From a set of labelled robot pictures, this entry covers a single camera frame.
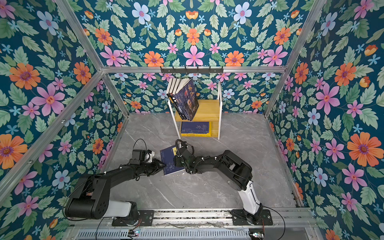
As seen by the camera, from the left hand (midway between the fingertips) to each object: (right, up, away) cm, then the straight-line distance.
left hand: (167, 162), depth 88 cm
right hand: (+5, -1, +6) cm, 8 cm away
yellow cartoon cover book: (+25, +16, +12) cm, 33 cm away
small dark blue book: (-2, +2, +8) cm, 9 cm away
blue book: (+12, +21, +10) cm, 26 cm away
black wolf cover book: (+6, +34, -9) cm, 36 cm away
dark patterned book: (+13, +36, -4) cm, 39 cm away
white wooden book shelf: (+26, +32, +9) cm, 42 cm away
